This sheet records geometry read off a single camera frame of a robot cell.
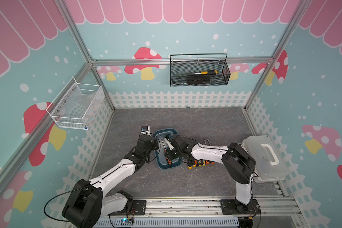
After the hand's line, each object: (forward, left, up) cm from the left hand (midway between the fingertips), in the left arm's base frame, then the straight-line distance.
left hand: (155, 139), depth 87 cm
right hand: (-6, -6, -8) cm, 12 cm away
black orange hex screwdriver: (-10, -33, -11) cm, 36 cm away
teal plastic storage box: (-9, -3, -11) cm, 14 cm away
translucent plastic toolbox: (-15, -64, -1) cm, 66 cm away
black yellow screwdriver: (-12, -21, -11) cm, 26 cm away
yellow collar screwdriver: (-10, -27, -10) cm, 31 cm away
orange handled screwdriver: (-12, -8, 0) cm, 14 cm away
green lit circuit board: (-41, +13, -15) cm, 45 cm away
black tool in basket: (+31, -26, +22) cm, 46 cm away
